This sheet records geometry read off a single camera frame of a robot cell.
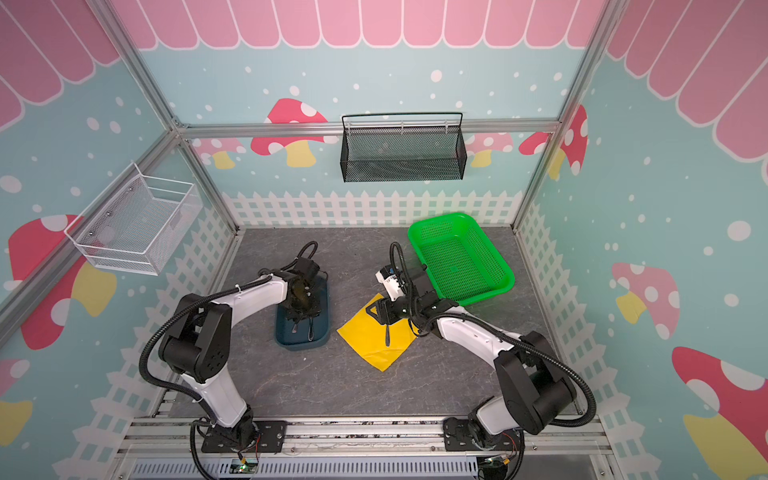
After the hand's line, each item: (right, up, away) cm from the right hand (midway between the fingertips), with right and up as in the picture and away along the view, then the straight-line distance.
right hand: (373, 306), depth 84 cm
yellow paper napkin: (-2, -11, +8) cm, 13 cm away
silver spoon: (-26, -9, +10) cm, 29 cm away
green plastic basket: (+31, +13, +29) cm, 45 cm away
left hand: (-20, -5, +10) cm, 23 cm away
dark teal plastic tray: (-27, -11, +6) cm, 29 cm away
